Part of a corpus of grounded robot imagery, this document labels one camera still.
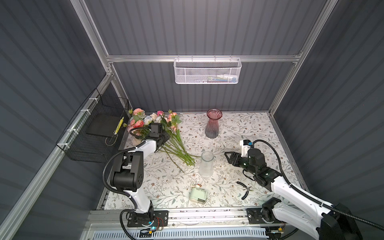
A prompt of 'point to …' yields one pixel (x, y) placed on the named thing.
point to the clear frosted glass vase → (206, 164)
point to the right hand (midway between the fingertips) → (230, 155)
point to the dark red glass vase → (212, 130)
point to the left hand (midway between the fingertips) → (166, 134)
